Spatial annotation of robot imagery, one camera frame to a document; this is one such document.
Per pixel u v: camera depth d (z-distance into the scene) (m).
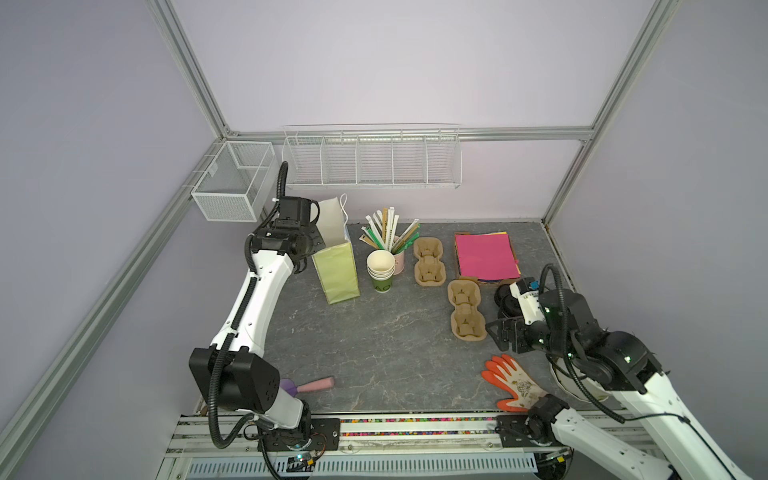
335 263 0.82
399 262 0.99
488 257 1.06
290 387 0.81
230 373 0.42
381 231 0.99
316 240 0.72
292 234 0.55
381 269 0.91
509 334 0.59
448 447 0.73
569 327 0.47
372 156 0.99
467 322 0.92
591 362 0.45
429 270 1.04
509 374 0.81
